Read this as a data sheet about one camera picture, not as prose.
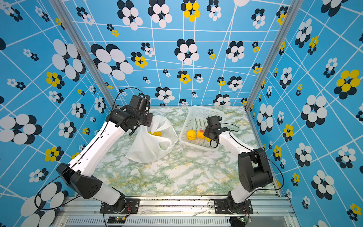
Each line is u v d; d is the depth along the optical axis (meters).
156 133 0.87
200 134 0.97
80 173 0.40
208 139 0.88
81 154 0.43
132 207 0.73
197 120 1.11
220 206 0.72
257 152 0.46
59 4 0.68
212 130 0.69
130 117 0.51
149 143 0.82
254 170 0.45
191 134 0.96
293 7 0.68
